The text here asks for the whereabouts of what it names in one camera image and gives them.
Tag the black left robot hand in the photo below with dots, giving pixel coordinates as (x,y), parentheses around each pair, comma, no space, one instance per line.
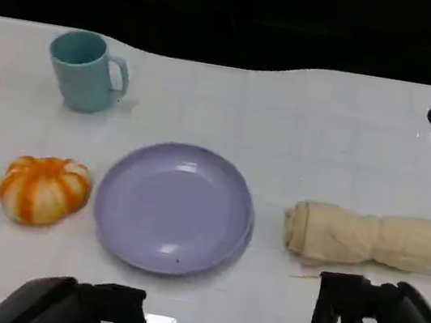
(65,307)

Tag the beige towel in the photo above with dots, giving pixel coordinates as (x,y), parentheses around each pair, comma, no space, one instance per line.
(363,238)

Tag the orange and white bread roll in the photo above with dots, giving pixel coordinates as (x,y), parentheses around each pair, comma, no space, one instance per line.
(44,192)

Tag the lilac plate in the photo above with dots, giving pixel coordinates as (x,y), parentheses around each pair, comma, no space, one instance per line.
(175,210)

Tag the pale green mug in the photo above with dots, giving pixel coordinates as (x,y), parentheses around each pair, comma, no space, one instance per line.
(83,75)

